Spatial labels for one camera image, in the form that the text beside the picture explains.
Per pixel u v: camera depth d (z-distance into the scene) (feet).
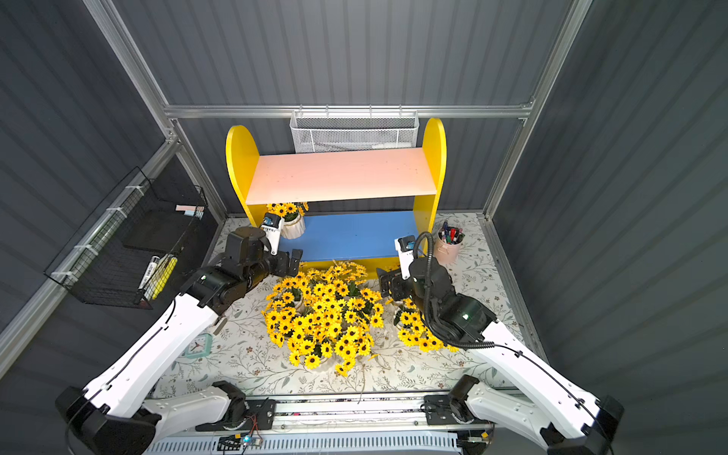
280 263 2.11
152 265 2.32
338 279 2.84
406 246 1.91
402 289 2.02
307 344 2.33
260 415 2.41
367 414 2.47
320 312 2.47
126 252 2.42
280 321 2.46
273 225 2.04
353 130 3.25
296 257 2.20
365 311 2.63
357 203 2.07
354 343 2.36
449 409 2.18
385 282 2.04
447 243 3.15
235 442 2.36
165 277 2.28
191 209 2.77
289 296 2.71
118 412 1.25
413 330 2.45
